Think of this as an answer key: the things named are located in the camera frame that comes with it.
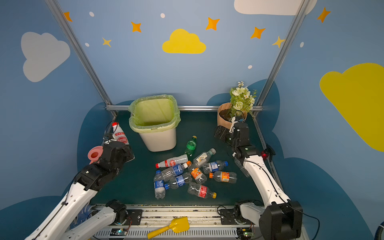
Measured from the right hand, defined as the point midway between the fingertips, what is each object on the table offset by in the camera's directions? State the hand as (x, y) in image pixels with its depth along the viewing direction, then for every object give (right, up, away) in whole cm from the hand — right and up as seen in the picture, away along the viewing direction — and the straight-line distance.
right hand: (222, 128), depth 81 cm
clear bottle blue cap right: (-6, -24, +10) cm, 27 cm away
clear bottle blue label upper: (-30, -26, +4) cm, 40 cm away
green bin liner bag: (-42, +10, +16) cm, 47 cm away
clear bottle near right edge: (+15, -25, +5) cm, 30 cm away
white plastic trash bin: (-36, -7, +10) cm, 38 cm away
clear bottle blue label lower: (-24, -29, +1) cm, 38 cm away
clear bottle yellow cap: (-12, -33, -2) cm, 35 cm away
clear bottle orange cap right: (+1, -27, +3) cm, 28 cm away
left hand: (-47, -10, -7) cm, 48 cm away
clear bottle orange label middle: (-14, -26, +4) cm, 29 cm away
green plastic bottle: (-17, -12, +21) cm, 30 cm away
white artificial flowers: (+13, +18, +8) cm, 24 cm away
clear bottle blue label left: (-35, -31, -1) cm, 46 cm away
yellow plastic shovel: (-23, -47, -9) cm, 53 cm away
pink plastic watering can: (-73, -14, +4) cm, 75 cm away
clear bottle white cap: (-10, -18, +10) cm, 23 cm away
